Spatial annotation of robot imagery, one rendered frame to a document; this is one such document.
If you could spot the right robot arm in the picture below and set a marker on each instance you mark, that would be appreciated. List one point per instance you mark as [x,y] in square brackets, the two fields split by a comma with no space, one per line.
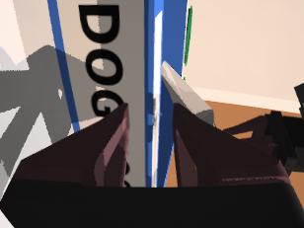
[295,127]

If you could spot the grey scoop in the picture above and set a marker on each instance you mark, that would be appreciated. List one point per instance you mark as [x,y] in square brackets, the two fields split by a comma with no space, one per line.
[189,96]

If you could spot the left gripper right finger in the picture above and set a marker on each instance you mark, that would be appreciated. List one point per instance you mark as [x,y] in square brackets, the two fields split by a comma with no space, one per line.
[220,158]

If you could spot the blue dog food box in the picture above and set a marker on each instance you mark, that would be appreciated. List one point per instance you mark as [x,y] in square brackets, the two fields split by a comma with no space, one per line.
[110,52]

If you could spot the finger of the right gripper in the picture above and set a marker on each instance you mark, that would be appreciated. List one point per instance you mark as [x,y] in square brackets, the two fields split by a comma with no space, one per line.
[257,125]
[265,143]

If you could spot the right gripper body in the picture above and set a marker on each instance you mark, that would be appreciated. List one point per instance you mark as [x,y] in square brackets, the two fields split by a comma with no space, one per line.
[277,129]

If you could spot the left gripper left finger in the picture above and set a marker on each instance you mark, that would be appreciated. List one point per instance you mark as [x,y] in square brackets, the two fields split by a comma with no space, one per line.
[82,156]

